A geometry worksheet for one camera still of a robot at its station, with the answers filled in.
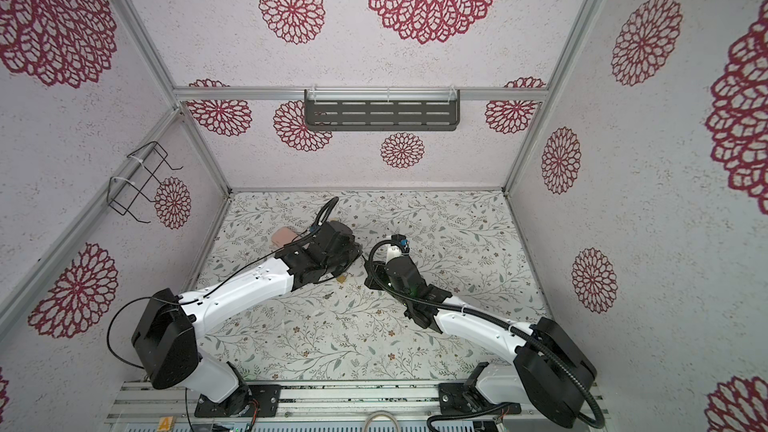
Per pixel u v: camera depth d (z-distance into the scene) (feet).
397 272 1.99
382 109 3.10
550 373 1.35
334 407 2.40
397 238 2.39
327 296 3.02
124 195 2.41
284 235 3.48
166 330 1.51
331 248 2.05
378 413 2.34
